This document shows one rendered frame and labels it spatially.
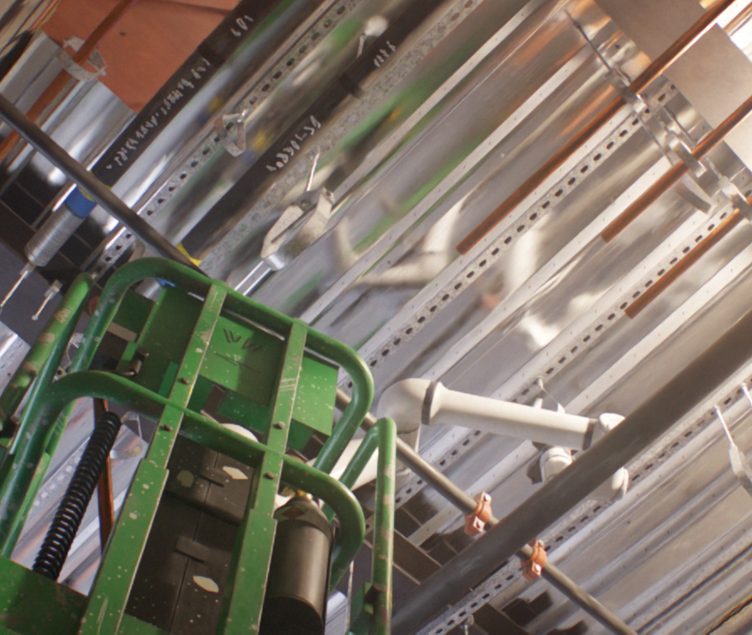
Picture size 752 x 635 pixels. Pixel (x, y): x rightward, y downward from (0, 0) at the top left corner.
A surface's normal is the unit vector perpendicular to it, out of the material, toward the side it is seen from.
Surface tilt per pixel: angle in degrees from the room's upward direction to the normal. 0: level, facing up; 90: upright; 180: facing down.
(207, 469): 90
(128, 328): 90
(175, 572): 90
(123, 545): 90
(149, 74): 180
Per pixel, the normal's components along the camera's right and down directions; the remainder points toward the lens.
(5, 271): -0.02, 0.42
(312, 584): 0.77, -0.57
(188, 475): 0.47, -0.80
